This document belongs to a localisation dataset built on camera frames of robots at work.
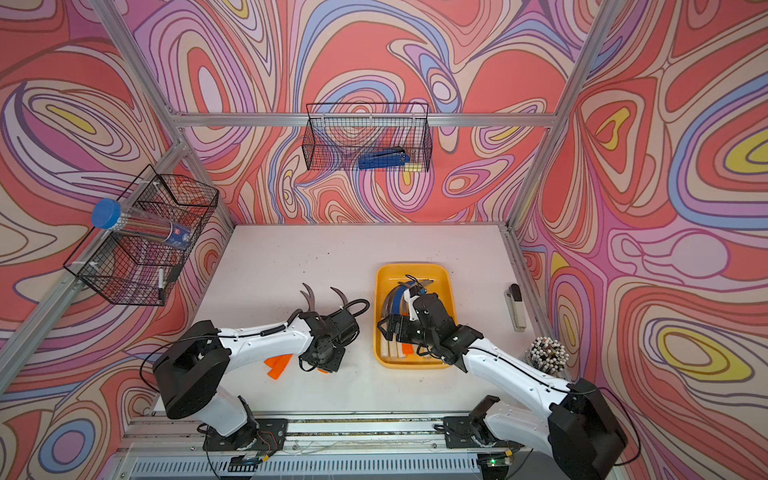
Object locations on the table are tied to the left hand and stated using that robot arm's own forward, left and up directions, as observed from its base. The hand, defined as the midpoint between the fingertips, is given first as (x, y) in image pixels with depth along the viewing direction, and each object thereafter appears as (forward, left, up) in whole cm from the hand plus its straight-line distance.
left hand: (335, 366), depth 85 cm
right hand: (+5, -16, +10) cm, 20 cm away
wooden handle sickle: (+18, -15, +1) cm, 23 cm away
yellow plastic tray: (+30, -30, +2) cm, 43 cm away
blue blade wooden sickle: (+19, -18, +2) cm, 27 cm away
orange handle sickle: (+23, 0, +1) cm, 23 cm away
